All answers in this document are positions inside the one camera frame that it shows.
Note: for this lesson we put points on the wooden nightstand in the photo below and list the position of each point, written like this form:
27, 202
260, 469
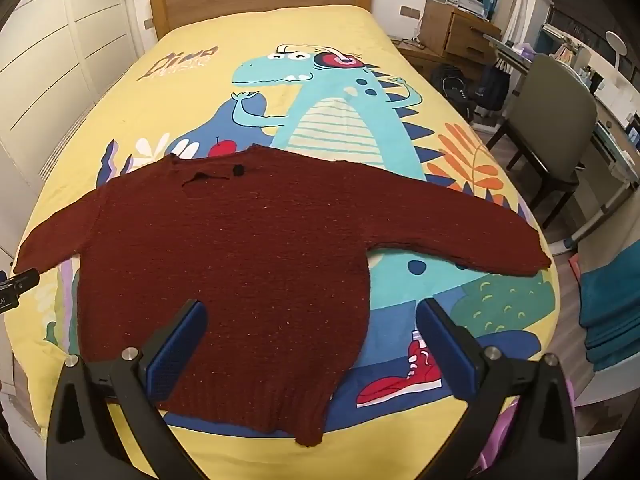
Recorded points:
420, 57

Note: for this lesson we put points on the white wardrobe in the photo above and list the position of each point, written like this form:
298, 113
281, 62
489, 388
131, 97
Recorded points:
60, 60

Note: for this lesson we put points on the dark blue bag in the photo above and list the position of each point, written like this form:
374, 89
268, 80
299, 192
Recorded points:
492, 87

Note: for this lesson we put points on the white desk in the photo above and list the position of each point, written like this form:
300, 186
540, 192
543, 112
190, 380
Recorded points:
612, 105

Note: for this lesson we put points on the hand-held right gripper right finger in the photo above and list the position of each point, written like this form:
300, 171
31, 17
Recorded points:
445, 345

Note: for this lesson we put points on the wooden drawer cabinet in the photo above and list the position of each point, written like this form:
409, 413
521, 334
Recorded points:
460, 30

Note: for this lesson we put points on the wall socket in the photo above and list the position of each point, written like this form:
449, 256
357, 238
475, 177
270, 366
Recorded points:
410, 11

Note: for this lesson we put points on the olive green chair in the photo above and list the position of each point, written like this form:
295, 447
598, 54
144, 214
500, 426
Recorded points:
550, 120

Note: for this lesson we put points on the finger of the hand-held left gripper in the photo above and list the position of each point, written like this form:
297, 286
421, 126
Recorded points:
22, 280

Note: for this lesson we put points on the yellow dinosaur printed blanket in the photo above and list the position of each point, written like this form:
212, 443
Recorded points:
330, 60

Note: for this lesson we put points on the black backpack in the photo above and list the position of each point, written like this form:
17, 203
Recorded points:
452, 90

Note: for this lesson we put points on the maroon knit sweater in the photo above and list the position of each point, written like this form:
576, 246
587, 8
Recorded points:
250, 260

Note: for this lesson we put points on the teal folded cloth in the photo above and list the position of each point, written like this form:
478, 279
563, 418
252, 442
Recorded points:
612, 310

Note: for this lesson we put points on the white desk lamp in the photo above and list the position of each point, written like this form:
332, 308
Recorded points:
615, 42

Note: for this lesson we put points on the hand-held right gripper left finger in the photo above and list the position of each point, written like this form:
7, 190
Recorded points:
175, 350

